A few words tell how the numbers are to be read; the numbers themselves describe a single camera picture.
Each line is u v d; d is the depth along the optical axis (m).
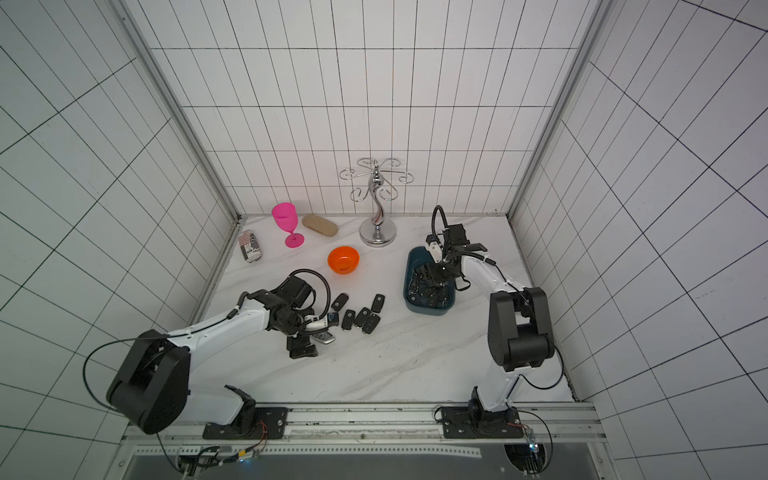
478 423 0.66
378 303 0.95
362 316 0.91
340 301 0.94
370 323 0.90
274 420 0.72
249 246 1.07
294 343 0.75
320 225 1.15
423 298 0.95
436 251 0.86
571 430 0.73
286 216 0.99
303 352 0.74
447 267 0.79
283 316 0.64
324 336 0.86
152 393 0.42
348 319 0.92
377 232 1.14
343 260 1.03
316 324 0.75
